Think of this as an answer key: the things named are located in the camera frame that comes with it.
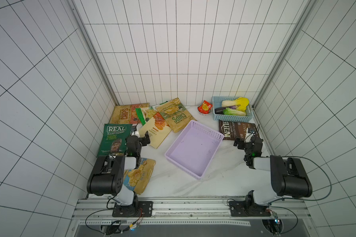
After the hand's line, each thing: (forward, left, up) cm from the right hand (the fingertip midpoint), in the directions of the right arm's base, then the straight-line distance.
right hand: (238, 134), depth 95 cm
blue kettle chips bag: (-31, +62, -4) cm, 69 cm away
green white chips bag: (+19, +67, -4) cm, 70 cm away
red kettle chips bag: (+18, +82, -4) cm, 84 cm away
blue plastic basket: (+32, +10, -3) cm, 34 cm away
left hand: (-4, +66, +1) cm, 66 cm away
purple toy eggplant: (+22, +9, -1) cm, 24 cm away
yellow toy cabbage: (+27, -8, +3) cm, 28 cm away
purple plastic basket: (-9, +29, -5) cm, 31 cm away
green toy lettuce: (+19, -1, +1) cm, 19 cm away
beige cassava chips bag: (+4, +55, -4) cm, 55 cm away
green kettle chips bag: (+17, +44, -2) cm, 47 cm away
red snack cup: (+24, +21, -1) cm, 32 cm away
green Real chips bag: (-5, +85, -5) cm, 85 cm away
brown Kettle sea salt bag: (+5, +3, -3) cm, 6 cm away
